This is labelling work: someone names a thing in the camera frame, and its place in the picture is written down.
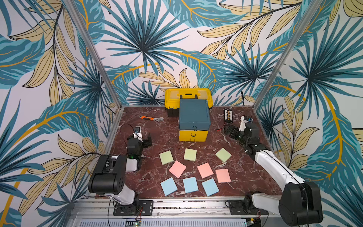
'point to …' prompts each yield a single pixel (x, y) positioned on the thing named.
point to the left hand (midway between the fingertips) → (142, 134)
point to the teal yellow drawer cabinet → (194, 124)
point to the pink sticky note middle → (205, 170)
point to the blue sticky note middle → (190, 185)
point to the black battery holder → (228, 115)
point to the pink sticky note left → (177, 169)
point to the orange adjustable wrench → (159, 119)
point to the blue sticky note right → (210, 187)
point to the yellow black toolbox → (173, 95)
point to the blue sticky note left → (168, 186)
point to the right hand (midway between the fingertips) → (231, 127)
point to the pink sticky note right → (222, 175)
